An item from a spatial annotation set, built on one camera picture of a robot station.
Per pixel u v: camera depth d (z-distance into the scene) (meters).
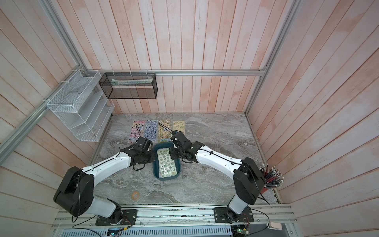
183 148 0.63
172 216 0.75
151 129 1.10
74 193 0.43
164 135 1.07
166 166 0.88
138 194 0.81
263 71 0.93
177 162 0.91
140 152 0.68
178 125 1.14
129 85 1.06
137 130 1.10
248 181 0.44
